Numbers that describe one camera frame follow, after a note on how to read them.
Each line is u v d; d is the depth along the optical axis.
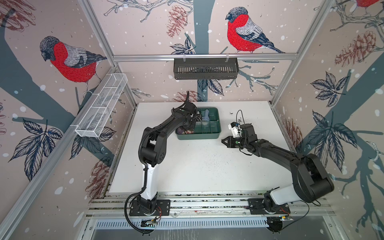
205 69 1.04
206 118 1.04
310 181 0.43
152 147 0.55
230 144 0.78
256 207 0.73
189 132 0.96
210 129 1.07
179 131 0.94
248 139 0.70
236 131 0.81
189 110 0.81
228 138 0.85
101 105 0.79
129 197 0.68
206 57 0.92
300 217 0.70
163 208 0.73
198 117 1.03
